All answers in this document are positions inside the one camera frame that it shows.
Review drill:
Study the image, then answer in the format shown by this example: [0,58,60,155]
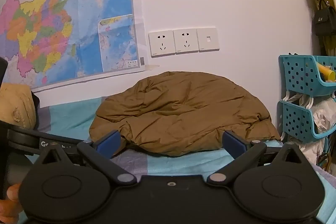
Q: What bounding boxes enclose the brown puffer jacket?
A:
[89,72,280,156]

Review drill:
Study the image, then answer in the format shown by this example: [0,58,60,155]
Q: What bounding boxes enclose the person's left hand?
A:
[0,184,23,223]

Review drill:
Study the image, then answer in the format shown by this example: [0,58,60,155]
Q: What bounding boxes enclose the teal grey bed sheet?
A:
[37,97,335,223]

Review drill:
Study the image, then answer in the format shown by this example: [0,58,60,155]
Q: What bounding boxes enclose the lower teal plastic basket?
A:
[279,101,335,143]

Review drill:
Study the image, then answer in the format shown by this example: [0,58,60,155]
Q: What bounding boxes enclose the teal plastic basket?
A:
[279,101,335,143]
[278,55,335,97]

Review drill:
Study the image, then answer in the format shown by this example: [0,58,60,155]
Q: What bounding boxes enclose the white plastic bag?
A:
[311,96,335,134]

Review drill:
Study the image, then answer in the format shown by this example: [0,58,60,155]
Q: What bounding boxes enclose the tan yellow pillow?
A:
[0,83,37,129]

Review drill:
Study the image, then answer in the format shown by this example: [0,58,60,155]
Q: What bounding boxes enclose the upper teal plastic basket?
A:
[278,55,335,97]

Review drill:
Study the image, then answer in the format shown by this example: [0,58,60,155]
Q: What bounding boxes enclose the yellow items in basket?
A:
[317,63,335,83]

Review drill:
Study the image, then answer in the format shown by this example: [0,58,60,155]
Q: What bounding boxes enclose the black small handbag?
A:
[313,0,336,37]

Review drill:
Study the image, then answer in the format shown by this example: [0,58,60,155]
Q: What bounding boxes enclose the white network wall plate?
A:
[197,27,220,52]

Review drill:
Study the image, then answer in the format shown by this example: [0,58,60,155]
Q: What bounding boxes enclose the white left wall socket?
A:
[149,30,176,57]

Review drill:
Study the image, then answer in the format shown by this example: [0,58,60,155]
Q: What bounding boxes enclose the white wall socket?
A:
[149,30,176,57]
[173,28,199,54]

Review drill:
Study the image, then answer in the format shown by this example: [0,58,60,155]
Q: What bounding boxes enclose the white middle wall socket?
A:
[173,28,199,54]

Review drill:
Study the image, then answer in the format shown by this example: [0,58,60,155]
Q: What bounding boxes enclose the colourful wall map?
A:
[1,0,147,91]

